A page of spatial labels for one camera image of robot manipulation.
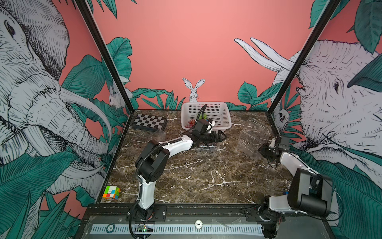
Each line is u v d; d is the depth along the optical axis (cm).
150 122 108
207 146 93
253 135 106
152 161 50
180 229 70
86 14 71
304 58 88
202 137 75
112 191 76
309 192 43
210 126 75
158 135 103
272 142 82
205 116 114
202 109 72
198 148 93
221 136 80
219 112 118
